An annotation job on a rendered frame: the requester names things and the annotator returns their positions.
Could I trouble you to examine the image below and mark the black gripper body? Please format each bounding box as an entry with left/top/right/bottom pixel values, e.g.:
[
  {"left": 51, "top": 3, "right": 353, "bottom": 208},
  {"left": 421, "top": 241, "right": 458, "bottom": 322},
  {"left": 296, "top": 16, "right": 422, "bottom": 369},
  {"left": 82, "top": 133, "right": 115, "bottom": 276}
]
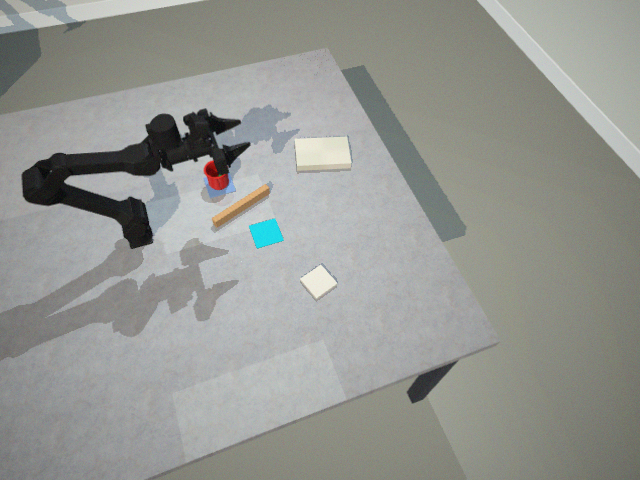
[{"left": 181, "top": 108, "right": 229, "bottom": 175}]

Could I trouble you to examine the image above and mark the cream flat square tile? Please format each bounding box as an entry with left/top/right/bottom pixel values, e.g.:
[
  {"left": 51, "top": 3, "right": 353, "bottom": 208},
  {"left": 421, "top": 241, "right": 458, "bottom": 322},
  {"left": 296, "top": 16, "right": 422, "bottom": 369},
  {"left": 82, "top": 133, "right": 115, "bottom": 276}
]
[{"left": 300, "top": 265, "right": 337, "bottom": 300}]

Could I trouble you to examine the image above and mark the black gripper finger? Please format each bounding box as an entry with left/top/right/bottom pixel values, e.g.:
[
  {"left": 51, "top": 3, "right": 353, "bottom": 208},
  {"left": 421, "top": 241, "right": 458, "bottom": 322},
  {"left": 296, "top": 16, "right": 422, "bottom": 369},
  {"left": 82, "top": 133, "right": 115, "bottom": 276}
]
[
  {"left": 209, "top": 112, "right": 241, "bottom": 135},
  {"left": 222, "top": 142, "right": 251, "bottom": 168}
]

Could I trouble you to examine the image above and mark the cream flat rectangular block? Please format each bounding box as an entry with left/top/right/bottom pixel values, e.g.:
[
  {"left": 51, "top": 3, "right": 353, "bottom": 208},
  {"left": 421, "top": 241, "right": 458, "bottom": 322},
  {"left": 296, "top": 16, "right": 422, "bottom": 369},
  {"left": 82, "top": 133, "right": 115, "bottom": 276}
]
[{"left": 295, "top": 137, "right": 351, "bottom": 171}]

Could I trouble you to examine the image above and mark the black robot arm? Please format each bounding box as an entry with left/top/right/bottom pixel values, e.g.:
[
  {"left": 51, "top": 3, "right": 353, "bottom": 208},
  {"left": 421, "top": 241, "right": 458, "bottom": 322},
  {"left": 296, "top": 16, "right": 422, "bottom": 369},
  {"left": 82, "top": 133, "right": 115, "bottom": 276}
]
[{"left": 21, "top": 112, "right": 211, "bottom": 249}]

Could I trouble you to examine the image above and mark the long wooden bar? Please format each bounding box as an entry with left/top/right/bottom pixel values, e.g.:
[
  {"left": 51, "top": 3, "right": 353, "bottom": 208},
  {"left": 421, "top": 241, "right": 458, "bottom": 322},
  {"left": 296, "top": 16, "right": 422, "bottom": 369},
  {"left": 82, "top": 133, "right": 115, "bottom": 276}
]
[{"left": 212, "top": 184, "right": 270, "bottom": 228}]

